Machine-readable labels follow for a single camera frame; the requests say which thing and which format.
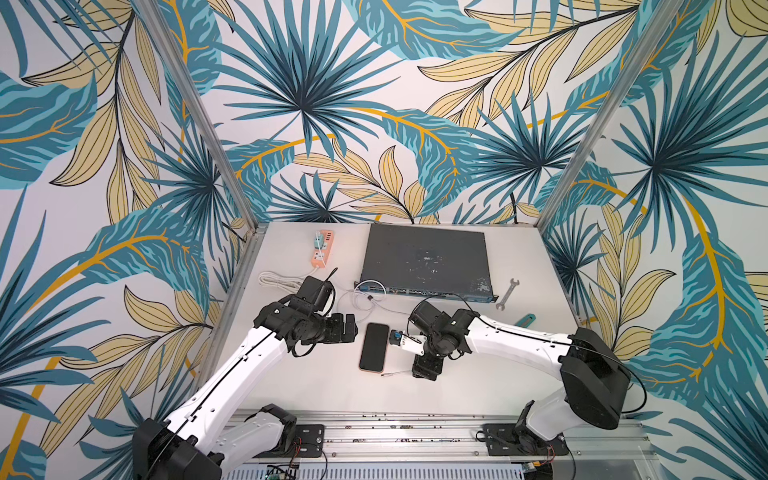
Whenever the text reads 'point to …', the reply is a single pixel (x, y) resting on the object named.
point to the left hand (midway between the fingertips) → (340, 336)
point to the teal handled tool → (526, 320)
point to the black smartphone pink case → (374, 346)
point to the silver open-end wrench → (502, 304)
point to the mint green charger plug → (318, 241)
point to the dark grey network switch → (427, 263)
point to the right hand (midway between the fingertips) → (409, 373)
